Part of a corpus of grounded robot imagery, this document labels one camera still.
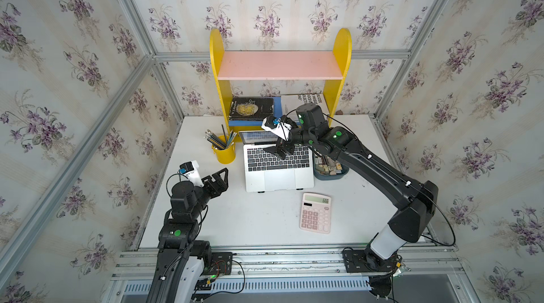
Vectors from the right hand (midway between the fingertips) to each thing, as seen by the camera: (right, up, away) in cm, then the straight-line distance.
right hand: (273, 135), depth 73 cm
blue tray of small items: (+24, -15, +22) cm, 36 cm away
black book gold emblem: (-13, +13, +29) cm, 34 cm away
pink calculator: (+17, -31, +10) cm, 37 cm away
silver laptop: (-3, -16, +17) cm, 24 cm away
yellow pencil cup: (-22, -10, +25) cm, 35 cm away
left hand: (-17, -14, 0) cm, 23 cm away
